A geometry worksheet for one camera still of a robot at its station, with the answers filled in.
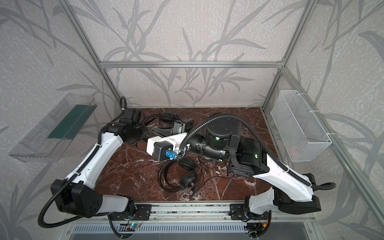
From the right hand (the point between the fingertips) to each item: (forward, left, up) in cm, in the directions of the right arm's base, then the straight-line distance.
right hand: (159, 116), depth 40 cm
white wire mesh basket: (+7, -53, -22) cm, 58 cm away
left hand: (+21, +18, -35) cm, 45 cm away
